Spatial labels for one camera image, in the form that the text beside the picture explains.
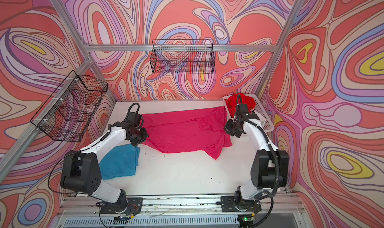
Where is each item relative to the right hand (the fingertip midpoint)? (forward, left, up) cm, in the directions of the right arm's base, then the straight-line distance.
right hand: (227, 132), depth 87 cm
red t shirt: (+27, -8, -2) cm, 28 cm away
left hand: (+1, +47, -3) cm, 47 cm away
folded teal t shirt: (-12, +63, -9) cm, 65 cm away
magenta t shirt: (+10, +15, -12) cm, 22 cm away
